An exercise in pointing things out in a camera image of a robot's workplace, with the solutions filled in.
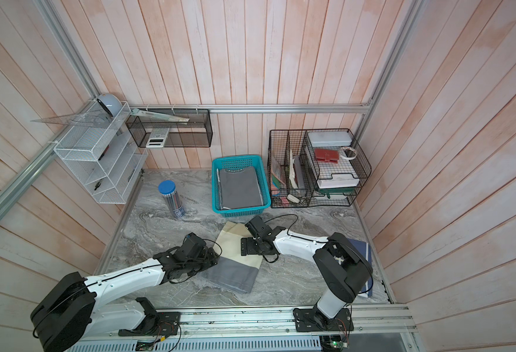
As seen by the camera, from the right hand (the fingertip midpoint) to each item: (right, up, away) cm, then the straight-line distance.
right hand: (251, 247), depth 91 cm
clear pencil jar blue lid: (-33, +18, +3) cm, 38 cm away
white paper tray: (+39, +31, +1) cm, 50 cm away
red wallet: (+34, +40, +5) cm, 52 cm away
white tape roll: (+43, +40, +9) cm, 60 cm away
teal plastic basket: (-7, +38, +24) cm, 45 cm away
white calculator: (-42, +47, +6) cm, 64 cm away
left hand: (-15, -5, -5) cm, 17 cm away
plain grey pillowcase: (-6, +24, +14) cm, 29 cm away
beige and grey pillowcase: (-7, -8, -7) cm, 12 cm away
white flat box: (+40, +49, +15) cm, 65 cm away
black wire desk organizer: (+20, +33, +11) cm, 40 cm away
